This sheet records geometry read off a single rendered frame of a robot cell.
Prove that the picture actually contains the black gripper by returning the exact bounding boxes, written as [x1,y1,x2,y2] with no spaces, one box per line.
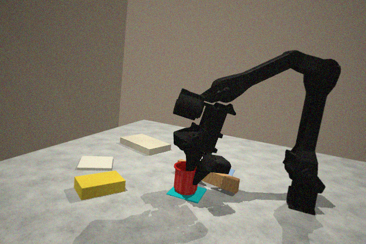
[184,122,231,185]

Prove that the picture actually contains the yellow rectangular block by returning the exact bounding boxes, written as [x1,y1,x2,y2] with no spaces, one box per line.
[74,171,126,200]

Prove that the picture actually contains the red cup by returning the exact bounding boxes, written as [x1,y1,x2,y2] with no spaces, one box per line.
[174,161,198,195]

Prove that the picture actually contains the cream flat slab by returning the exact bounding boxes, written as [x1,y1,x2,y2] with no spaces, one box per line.
[77,156,113,171]

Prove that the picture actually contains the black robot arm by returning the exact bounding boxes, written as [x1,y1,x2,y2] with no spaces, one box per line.
[173,50,341,215]

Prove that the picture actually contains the beige flat rectangular block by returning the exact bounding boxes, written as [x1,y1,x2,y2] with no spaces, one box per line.
[120,134,171,155]

